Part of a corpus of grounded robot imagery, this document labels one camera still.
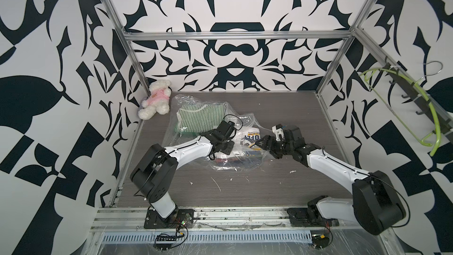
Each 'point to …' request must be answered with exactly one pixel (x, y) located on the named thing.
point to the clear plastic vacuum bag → (238, 160)
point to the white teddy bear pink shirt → (158, 100)
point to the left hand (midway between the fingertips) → (227, 141)
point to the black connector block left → (165, 246)
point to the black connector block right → (319, 241)
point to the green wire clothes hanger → (365, 75)
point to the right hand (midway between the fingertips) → (258, 143)
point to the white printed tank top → (250, 135)
